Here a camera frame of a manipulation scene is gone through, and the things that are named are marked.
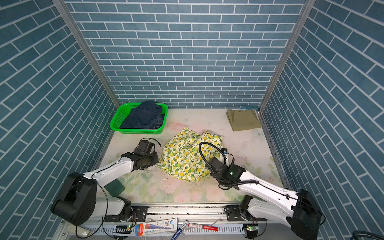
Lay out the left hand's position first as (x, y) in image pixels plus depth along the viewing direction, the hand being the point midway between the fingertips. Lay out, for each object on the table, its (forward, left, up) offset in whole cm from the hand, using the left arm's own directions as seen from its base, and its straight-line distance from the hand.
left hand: (160, 159), depth 90 cm
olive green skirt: (+34, -57, -1) cm, 67 cm away
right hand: (-8, -34, +5) cm, 36 cm away
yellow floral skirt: (+3, -12, -2) cm, 12 cm away
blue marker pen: (-33, -16, -1) cm, 37 cm away
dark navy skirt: (+33, +14, +4) cm, 37 cm away
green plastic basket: (+37, +34, +3) cm, 50 cm away
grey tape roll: (-35, +30, -1) cm, 47 cm away
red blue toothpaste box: (-34, -2, -2) cm, 34 cm away
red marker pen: (-34, -28, -2) cm, 44 cm away
